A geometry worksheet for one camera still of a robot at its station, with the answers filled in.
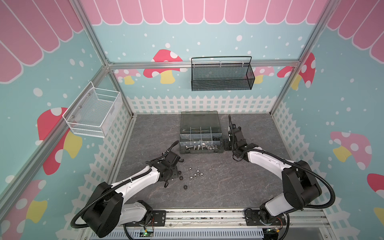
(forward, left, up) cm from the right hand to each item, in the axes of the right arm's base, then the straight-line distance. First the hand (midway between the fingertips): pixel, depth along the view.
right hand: (227, 140), depth 92 cm
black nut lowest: (-25, +26, -11) cm, 37 cm away
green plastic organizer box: (+10, +16, -6) cm, 20 cm away
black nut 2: (-16, +29, -10) cm, 35 cm away
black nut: (-20, +28, -10) cm, 36 cm away
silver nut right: (-18, +16, -9) cm, 26 cm away
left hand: (-19, +34, -8) cm, 40 cm away
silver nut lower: (-20, +22, -10) cm, 32 cm away
